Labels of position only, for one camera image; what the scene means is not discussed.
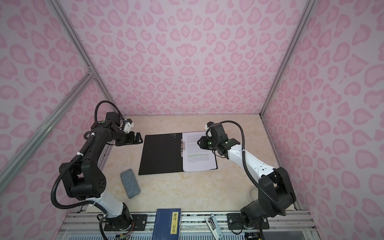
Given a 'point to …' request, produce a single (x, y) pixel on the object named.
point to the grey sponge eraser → (130, 183)
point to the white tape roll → (252, 195)
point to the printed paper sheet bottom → (195, 158)
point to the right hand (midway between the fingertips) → (199, 141)
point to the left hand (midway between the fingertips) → (135, 139)
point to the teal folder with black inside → (163, 153)
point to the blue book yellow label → (167, 224)
